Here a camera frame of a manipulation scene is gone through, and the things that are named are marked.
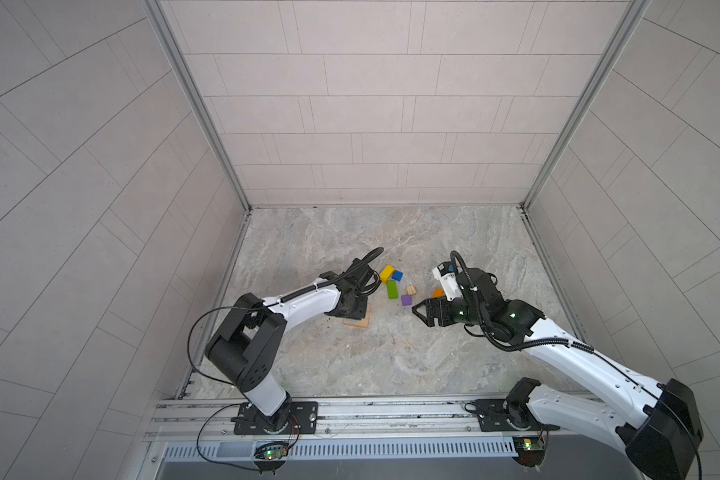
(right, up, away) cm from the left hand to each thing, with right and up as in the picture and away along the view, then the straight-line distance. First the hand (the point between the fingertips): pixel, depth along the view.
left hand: (364, 307), depth 89 cm
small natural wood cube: (+15, +4, +4) cm, 16 cm away
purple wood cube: (+13, +2, +2) cm, 13 cm away
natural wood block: (-1, -4, -3) cm, 5 cm away
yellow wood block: (+7, +9, +7) cm, 13 cm away
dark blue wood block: (+11, +9, +8) cm, 16 cm away
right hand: (+15, +3, -14) cm, 21 cm away
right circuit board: (+39, -27, -21) cm, 52 cm away
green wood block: (+9, +4, +5) cm, 11 cm away
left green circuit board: (-19, -25, -25) cm, 40 cm away
